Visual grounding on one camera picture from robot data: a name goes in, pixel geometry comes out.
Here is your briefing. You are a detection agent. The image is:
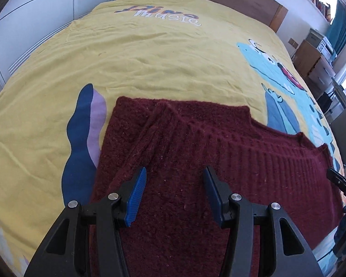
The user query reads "black cable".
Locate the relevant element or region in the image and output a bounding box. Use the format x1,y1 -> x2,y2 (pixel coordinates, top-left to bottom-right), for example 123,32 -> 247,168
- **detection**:
317,247 -> 339,265

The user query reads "teal curtain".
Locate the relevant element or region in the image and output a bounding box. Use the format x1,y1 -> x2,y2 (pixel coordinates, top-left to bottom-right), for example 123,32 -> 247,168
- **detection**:
326,1 -> 346,55

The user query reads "yellow dinosaur print duvet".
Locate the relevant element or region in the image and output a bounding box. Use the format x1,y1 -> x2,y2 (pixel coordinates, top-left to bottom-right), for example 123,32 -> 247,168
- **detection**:
0,0 -> 346,277

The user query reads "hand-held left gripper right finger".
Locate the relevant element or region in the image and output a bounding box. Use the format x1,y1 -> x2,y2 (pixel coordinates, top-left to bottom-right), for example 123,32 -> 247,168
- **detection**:
202,166 -> 325,277

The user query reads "white printer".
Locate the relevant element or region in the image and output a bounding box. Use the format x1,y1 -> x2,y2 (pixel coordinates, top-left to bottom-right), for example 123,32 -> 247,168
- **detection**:
306,28 -> 338,60

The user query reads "wooden drawer cabinet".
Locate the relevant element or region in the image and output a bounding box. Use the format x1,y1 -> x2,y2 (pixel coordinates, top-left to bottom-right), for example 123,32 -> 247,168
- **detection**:
292,40 -> 336,85

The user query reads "maroon knitted sweater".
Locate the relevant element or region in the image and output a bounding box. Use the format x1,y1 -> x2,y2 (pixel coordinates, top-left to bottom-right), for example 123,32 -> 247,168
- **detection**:
88,96 -> 345,277

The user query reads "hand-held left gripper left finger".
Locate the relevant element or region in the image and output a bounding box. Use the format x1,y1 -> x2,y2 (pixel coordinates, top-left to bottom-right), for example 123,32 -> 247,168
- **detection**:
23,166 -> 147,277

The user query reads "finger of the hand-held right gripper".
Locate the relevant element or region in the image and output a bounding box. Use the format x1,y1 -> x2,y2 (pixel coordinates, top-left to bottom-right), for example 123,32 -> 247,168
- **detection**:
327,168 -> 346,194

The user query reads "black bag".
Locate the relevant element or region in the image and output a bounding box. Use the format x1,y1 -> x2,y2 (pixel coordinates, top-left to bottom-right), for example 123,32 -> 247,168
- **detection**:
317,92 -> 333,114

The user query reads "white wardrobe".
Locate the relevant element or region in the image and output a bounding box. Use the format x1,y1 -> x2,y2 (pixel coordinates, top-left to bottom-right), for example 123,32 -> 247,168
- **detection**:
0,0 -> 137,84

